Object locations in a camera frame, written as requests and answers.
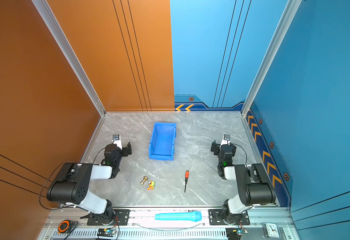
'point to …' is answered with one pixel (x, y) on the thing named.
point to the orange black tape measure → (64, 226)
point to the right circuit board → (235, 233)
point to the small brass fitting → (145, 178)
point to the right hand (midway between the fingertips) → (221, 142)
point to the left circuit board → (104, 232)
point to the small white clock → (271, 230)
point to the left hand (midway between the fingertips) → (121, 141)
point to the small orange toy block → (151, 185)
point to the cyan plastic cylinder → (196, 216)
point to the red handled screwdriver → (187, 175)
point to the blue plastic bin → (162, 144)
